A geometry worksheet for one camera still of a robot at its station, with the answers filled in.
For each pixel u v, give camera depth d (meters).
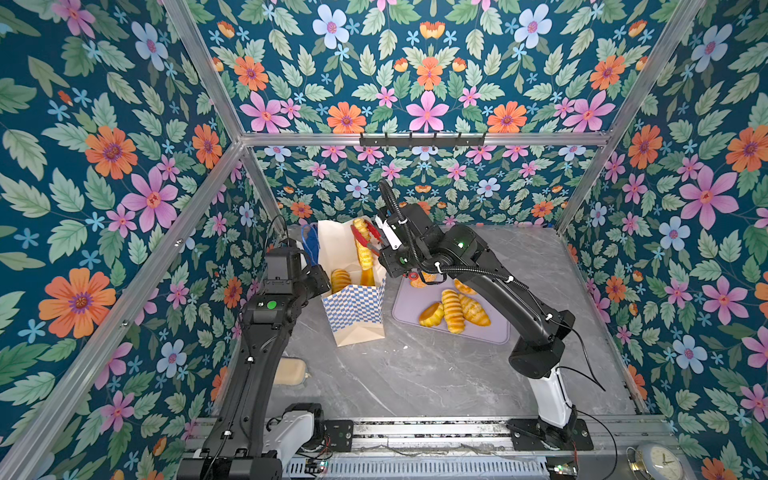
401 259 0.59
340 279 1.00
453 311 0.91
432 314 0.90
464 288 0.50
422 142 0.93
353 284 0.72
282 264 0.53
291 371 0.80
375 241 0.79
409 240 0.51
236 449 0.37
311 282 0.65
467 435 0.75
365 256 0.77
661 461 0.67
